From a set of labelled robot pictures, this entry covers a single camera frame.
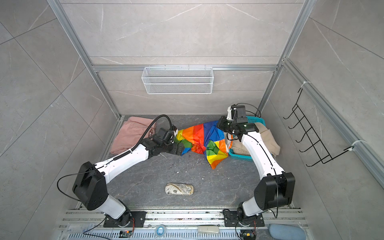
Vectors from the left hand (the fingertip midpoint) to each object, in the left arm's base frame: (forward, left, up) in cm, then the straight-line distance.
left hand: (178, 143), depth 86 cm
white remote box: (-42, -15, -10) cm, 45 cm away
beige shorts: (+2, -39, -10) cm, 40 cm away
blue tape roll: (-41, +8, -14) cm, 44 cm away
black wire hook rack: (-21, -61, +20) cm, 67 cm away
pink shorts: (+18, +36, -13) cm, 42 cm away
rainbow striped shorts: (0, -17, +4) cm, 17 cm away
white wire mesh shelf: (+42, 0, +15) cm, 44 cm away
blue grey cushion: (-44, -48, -13) cm, 66 cm away
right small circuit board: (-45, -34, -15) cm, 58 cm away
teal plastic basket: (-1, -35, -11) cm, 37 cm away
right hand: (+7, -22, +11) cm, 26 cm away
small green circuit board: (-41, +25, -16) cm, 51 cm away
